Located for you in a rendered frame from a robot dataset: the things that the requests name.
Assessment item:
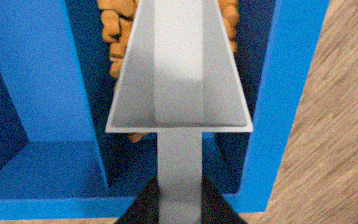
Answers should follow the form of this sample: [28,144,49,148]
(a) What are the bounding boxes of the blue box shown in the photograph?
[0,0,330,221]

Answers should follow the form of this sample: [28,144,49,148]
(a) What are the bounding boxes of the grey metal scoop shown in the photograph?
[106,0,253,224]

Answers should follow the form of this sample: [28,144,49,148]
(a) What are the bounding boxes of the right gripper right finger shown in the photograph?
[202,175,249,224]

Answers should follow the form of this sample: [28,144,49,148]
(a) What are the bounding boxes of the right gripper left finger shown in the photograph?
[113,175,158,224]

